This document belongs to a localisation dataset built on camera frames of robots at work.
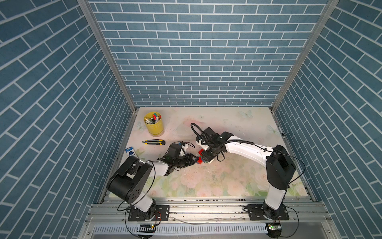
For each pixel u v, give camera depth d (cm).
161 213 74
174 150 74
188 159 80
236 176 87
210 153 74
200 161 89
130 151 95
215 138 68
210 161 78
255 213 73
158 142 99
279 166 47
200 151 84
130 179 45
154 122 99
